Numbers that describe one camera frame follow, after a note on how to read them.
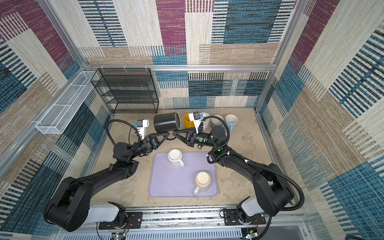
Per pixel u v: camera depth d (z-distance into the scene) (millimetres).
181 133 656
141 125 650
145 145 636
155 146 652
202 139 650
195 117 637
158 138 690
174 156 871
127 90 1101
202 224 729
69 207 419
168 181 848
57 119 711
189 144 637
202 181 760
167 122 645
